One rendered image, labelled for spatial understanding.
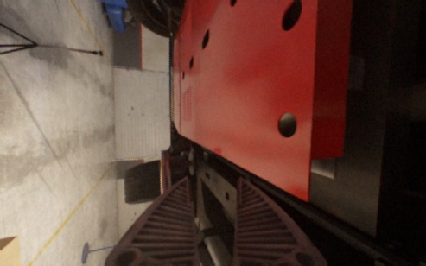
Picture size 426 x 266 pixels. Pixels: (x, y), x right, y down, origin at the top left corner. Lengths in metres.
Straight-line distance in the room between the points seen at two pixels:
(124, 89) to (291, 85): 8.73
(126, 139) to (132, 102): 1.79
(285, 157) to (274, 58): 0.13
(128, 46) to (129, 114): 3.11
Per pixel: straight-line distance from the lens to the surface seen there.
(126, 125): 8.75
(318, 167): 0.26
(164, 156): 0.68
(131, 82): 8.90
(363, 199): 0.29
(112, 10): 7.69
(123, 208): 9.74
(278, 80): 0.24
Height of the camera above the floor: 1.44
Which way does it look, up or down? 21 degrees up
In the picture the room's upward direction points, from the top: 89 degrees clockwise
